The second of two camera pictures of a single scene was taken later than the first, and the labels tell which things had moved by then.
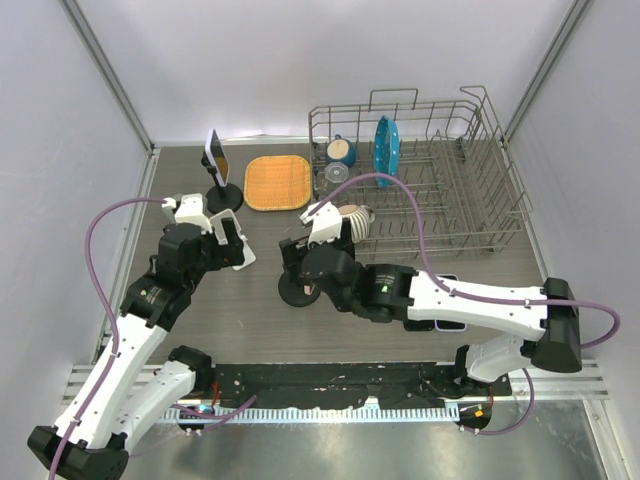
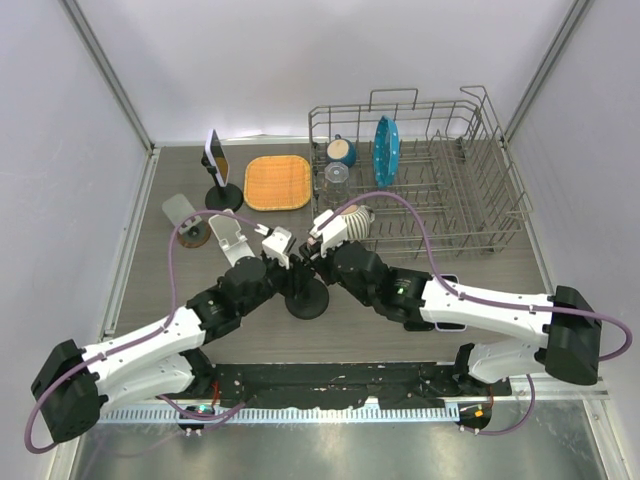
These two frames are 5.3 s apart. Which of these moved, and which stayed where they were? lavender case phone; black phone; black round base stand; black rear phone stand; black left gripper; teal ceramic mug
Moved: black round base stand; black left gripper
Stayed: black rear phone stand; black phone; teal ceramic mug; lavender case phone
